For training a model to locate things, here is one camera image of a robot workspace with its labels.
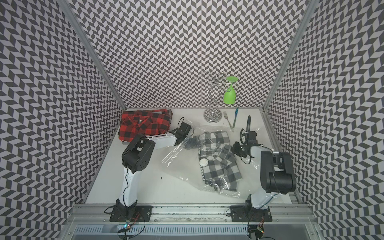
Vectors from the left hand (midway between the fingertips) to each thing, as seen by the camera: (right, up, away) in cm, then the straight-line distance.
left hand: (201, 146), depth 97 cm
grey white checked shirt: (+12, -11, -13) cm, 21 cm away
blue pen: (+27, +23, +19) cm, 40 cm away
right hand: (+19, -3, -2) cm, 20 cm away
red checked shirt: (-36, +16, -2) cm, 40 cm away
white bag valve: (+1, -8, -8) cm, 11 cm away
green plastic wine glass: (+18, +33, -3) cm, 38 cm away
